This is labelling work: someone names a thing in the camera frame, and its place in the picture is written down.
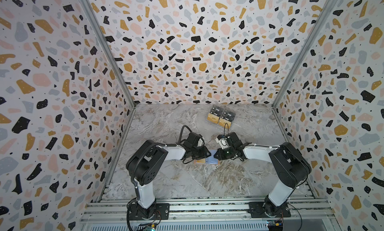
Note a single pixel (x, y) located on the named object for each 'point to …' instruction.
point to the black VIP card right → (228, 115)
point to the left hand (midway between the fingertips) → (213, 153)
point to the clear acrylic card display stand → (221, 121)
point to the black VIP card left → (216, 110)
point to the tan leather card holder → (208, 160)
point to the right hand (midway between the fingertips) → (214, 153)
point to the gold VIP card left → (213, 118)
